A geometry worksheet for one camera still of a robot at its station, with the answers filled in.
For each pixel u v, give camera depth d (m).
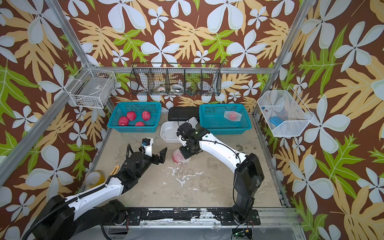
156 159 0.72
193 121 1.01
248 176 0.45
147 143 0.68
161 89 0.96
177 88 0.98
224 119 1.15
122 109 1.15
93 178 0.87
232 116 1.11
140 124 1.06
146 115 1.11
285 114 0.84
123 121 1.08
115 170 0.89
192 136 0.58
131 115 1.11
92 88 0.86
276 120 0.80
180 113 1.14
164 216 0.75
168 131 1.02
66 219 0.40
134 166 0.60
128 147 0.65
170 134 1.01
